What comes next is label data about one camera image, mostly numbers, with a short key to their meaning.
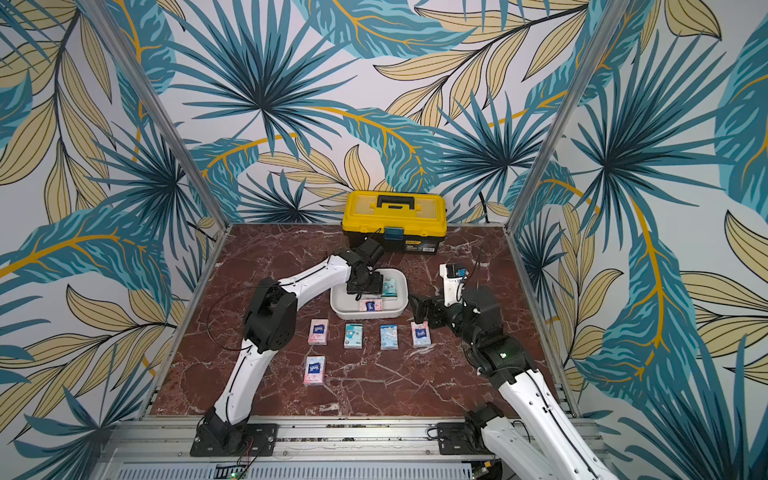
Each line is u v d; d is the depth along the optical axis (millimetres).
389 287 985
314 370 818
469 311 541
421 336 883
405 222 1008
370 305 947
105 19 683
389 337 882
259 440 744
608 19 691
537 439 445
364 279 838
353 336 880
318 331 887
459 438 734
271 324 578
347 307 942
